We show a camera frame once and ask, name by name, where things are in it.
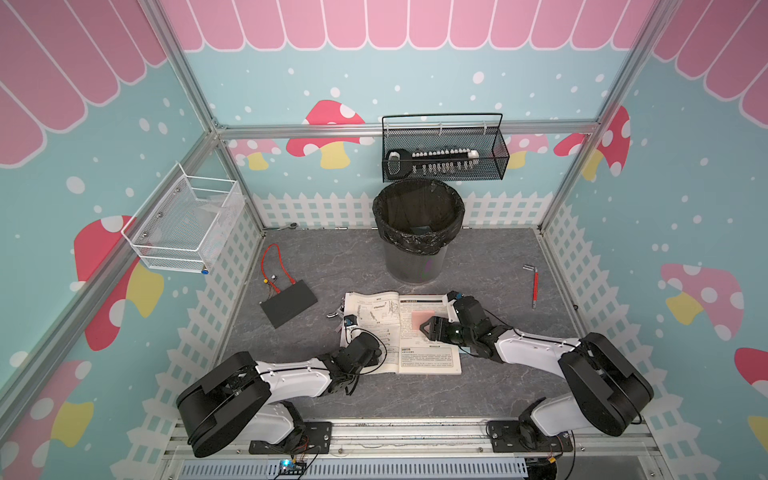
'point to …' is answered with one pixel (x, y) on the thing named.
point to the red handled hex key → (535, 283)
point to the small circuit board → (291, 465)
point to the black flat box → (284, 305)
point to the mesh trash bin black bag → (416, 219)
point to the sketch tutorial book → (395, 320)
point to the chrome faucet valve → (334, 314)
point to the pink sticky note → (418, 318)
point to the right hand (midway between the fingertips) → (427, 328)
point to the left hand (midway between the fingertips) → (372, 349)
